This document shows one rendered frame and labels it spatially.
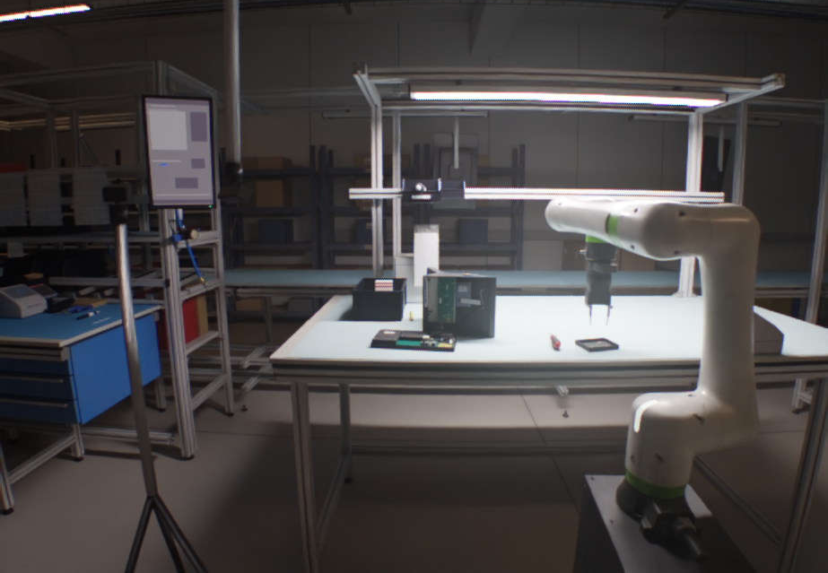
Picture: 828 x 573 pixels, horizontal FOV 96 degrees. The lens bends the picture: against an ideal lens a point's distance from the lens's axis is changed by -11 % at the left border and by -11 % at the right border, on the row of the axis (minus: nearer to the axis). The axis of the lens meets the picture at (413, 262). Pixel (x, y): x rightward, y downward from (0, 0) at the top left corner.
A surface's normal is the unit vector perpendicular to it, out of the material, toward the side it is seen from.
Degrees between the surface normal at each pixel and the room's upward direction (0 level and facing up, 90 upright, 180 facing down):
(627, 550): 0
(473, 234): 90
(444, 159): 98
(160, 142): 101
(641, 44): 90
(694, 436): 88
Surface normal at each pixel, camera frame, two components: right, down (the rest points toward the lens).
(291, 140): -0.04, 0.13
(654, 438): -0.67, 0.08
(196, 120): 0.38, 0.31
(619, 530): 0.00, -0.99
